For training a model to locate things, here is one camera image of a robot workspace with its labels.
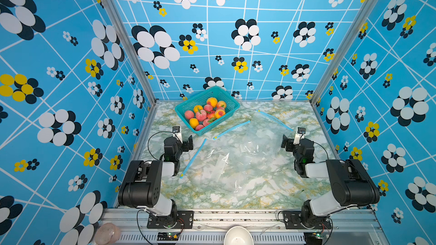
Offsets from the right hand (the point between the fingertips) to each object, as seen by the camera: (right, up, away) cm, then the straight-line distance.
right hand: (296, 135), depth 93 cm
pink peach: (-63, +12, +14) cm, 65 cm away
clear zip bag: (-24, -7, +1) cm, 25 cm away
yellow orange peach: (-58, +16, +14) cm, 62 cm away
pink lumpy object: (-90, -38, -23) cm, 100 cm away
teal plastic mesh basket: (-52, +13, +13) cm, 56 cm away
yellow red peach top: (-48, +21, +19) cm, 56 cm away
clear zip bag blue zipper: (-45, -13, -2) cm, 47 cm away
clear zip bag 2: (-14, +6, +15) cm, 22 cm away
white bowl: (-34, -38, -24) cm, 57 cm away
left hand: (-62, +1, +1) cm, 62 cm away
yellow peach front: (-59, +7, +9) cm, 60 cm away
